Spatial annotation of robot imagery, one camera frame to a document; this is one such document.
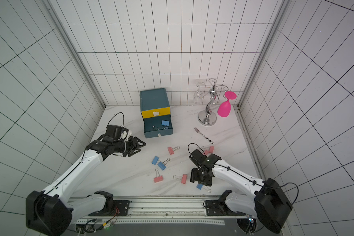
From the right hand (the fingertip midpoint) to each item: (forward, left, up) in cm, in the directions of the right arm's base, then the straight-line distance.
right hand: (192, 182), depth 79 cm
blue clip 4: (-1, -5, -2) cm, 6 cm away
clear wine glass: (+44, -3, +25) cm, 51 cm away
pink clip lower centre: (+3, +5, -3) cm, 6 cm away
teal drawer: (+25, +27, +10) cm, 38 cm away
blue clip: (+35, +18, +7) cm, 40 cm away
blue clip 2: (+13, +23, -2) cm, 26 cm away
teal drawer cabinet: (+45, +26, +20) cm, 56 cm away
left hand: (+12, +28, +14) cm, 33 cm away
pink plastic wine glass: (+43, -20, +14) cm, 50 cm away
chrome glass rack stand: (+48, -12, -1) cm, 50 cm away
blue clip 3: (+9, +18, -1) cm, 20 cm away
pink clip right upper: (+22, -13, -3) cm, 26 cm away
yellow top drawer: (+35, +24, +17) cm, 46 cm away
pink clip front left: (+2, +20, -3) cm, 20 cm away
